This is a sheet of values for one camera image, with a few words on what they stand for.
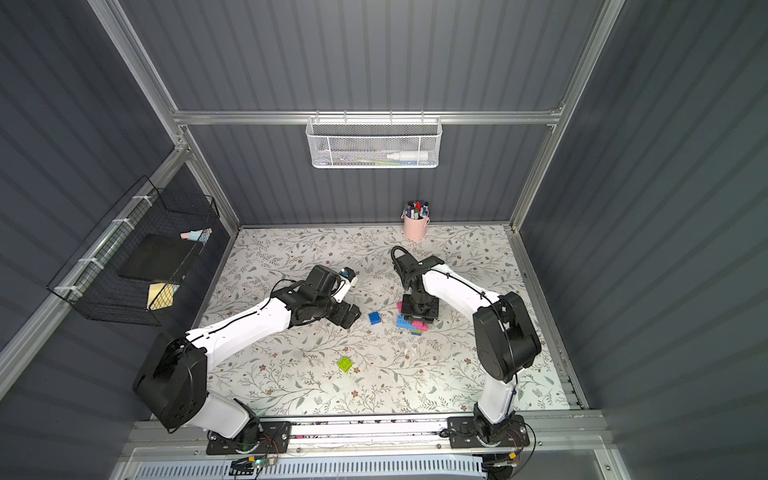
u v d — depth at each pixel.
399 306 0.99
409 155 0.93
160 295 0.61
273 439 0.72
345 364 0.84
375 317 0.94
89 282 0.62
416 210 1.08
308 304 0.63
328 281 0.69
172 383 0.43
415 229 1.13
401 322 0.89
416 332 0.91
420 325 0.86
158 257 0.72
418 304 0.75
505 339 0.52
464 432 0.73
